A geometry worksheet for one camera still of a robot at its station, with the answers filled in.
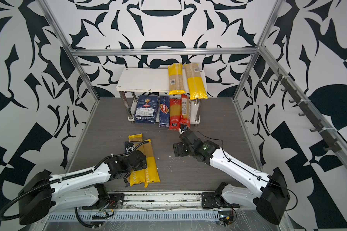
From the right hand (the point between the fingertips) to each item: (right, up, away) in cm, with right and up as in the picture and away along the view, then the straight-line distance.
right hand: (180, 145), depth 78 cm
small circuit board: (+22, -33, -7) cm, 40 cm away
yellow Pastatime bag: (-22, -16, 0) cm, 28 cm away
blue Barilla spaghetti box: (-10, +19, +20) cm, 29 cm away
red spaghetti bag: (-3, +13, +16) cm, 21 cm away
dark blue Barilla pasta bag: (-21, +20, +18) cm, 34 cm away
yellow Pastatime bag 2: (-16, -16, +3) cm, 23 cm away
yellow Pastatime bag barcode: (+8, +34, -1) cm, 35 cm away
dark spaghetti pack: (-35, -4, +15) cm, 38 cm away
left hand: (-22, -9, +5) cm, 24 cm away
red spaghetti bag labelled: (+4, +14, +16) cm, 21 cm away
